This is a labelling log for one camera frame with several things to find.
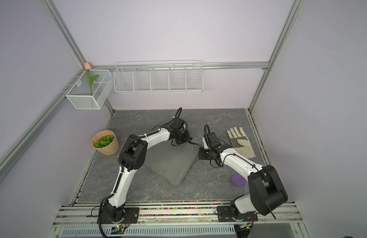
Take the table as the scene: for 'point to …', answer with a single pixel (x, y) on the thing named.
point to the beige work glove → (241, 143)
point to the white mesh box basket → (81, 96)
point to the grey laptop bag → (170, 161)
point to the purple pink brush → (238, 179)
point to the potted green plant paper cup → (105, 143)
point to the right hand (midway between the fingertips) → (200, 153)
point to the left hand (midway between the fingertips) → (191, 139)
